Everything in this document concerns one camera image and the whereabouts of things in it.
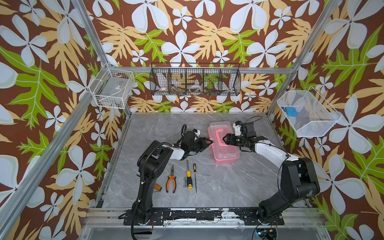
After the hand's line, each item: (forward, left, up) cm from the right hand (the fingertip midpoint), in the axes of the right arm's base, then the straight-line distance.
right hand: (226, 139), depth 93 cm
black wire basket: (+34, +19, +21) cm, 44 cm away
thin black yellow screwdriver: (-15, +21, -10) cm, 28 cm away
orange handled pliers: (-22, +36, -9) cm, 43 cm away
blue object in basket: (+8, -36, +16) cm, 40 cm away
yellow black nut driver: (-23, +24, -9) cm, 34 cm away
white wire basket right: (0, -44, +20) cm, 48 cm away
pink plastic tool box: (-11, +5, +2) cm, 12 cm away
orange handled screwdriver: (-26, +42, -9) cm, 50 cm away
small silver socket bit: (-26, +27, -10) cm, 38 cm away
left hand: (0, +9, -2) cm, 10 cm away
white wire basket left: (+21, +69, +24) cm, 76 cm away
